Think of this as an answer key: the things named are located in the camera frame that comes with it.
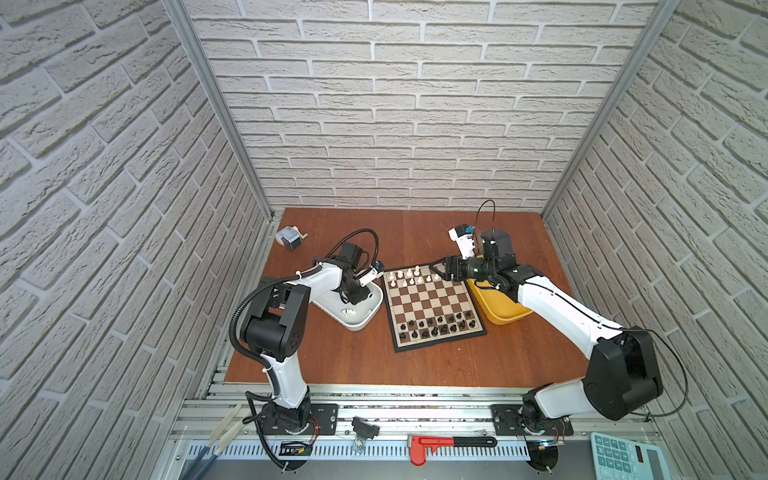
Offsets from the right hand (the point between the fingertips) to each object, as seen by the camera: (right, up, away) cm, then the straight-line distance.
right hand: (437, 262), depth 82 cm
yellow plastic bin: (+20, -14, +6) cm, 25 cm away
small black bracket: (-20, -40, -11) cm, 46 cm away
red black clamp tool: (-6, -43, -12) cm, 45 cm away
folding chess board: (-2, -16, +11) cm, 19 cm away
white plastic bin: (-25, -18, +9) cm, 32 cm away
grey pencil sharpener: (-50, +7, +24) cm, 56 cm away
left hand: (-24, -9, +15) cm, 30 cm away
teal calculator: (+41, -45, -14) cm, 62 cm away
